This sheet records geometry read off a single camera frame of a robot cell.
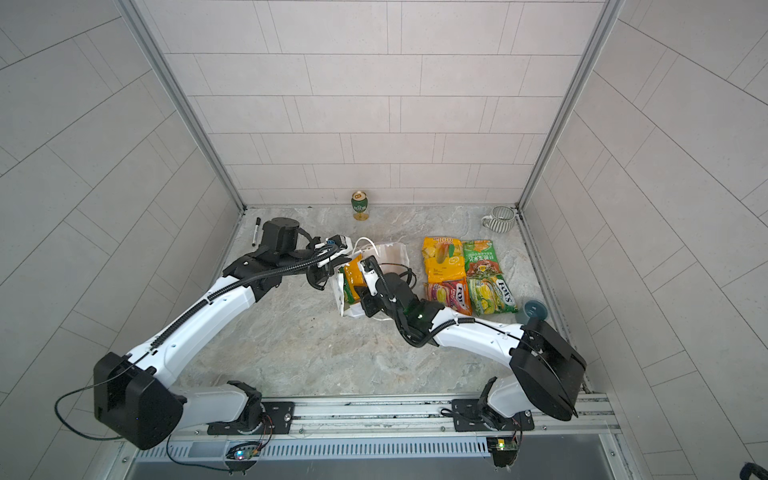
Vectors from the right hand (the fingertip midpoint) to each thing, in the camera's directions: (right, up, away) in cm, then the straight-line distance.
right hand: (358, 287), depth 79 cm
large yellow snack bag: (+26, +6, +18) cm, 32 cm away
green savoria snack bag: (+38, -4, +11) cm, 40 cm away
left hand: (0, +10, -5) cm, 11 cm away
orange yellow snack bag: (-2, +3, +2) cm, 4 cm away
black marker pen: (-42, +19, +33) cm, 57 cm away
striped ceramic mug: (+47, +19, +25) cm, 56 cm away
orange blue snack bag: (+27, -4, +11) cm, 30 cm away
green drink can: (-3, +25, +27) cm, 37 cm away
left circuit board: (-23, -33, -14) cm, 43 cm away
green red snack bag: (+39, +3, +20) cm, 44 cm away
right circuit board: (+35, -35, -10) cm, 51 cm away
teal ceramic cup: (+49, -7, +4) cm, 50 cm away
